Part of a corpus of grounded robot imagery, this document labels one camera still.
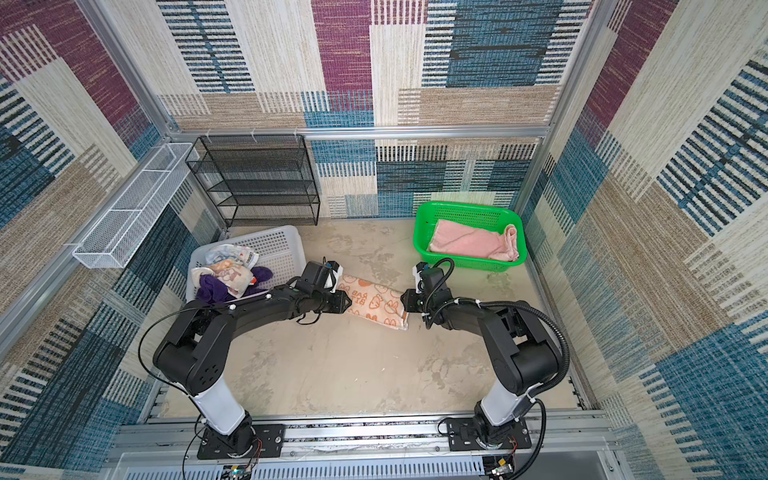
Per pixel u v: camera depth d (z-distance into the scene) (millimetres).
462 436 731
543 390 490
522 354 474
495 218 1146
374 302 940
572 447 728
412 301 848
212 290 893
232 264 989
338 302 852
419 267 886
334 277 778
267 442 729
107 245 700
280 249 1083
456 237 1123
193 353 475
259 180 1108
